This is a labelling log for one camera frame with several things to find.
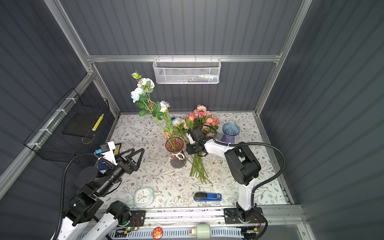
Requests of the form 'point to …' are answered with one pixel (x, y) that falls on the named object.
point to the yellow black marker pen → (97, 122)
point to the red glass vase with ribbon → (175, 145)
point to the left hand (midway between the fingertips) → (139, 150)
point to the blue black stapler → (206, 196)
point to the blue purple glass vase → (230, 130)
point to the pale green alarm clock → (143, 196)
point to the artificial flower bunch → (181, 125)
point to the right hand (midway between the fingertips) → (190, 149)
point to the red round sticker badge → (157, 233)
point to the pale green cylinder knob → (202, 231)
